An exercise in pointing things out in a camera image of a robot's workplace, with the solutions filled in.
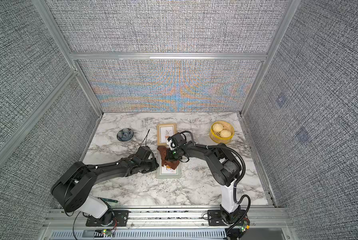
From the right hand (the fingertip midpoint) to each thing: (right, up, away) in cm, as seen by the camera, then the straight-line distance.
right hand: (165, 154), depth 93 cm
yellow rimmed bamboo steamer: (+33, +11, +7) cm, 35 cm away
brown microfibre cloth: (+5, -5, -3) cm, 8 cm away
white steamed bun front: (+40, +13, +7) cm, 42 cm away
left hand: (-2, -7, -4) cm, 8 cm away
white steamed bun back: (+35, +17, +10) cm, 40 cm away
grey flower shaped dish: (-28, +12, +10) cm, 32 cm away
